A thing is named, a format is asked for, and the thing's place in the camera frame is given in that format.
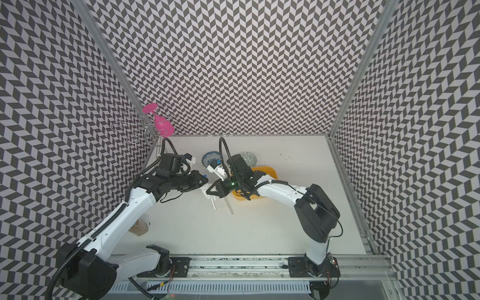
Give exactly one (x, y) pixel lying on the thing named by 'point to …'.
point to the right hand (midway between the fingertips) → (209, 194)
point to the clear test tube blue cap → (211, 199)
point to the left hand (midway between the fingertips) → (206, 182)
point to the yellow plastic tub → (267, 170)
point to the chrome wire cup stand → (139, 130)
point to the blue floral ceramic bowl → (212, 159)
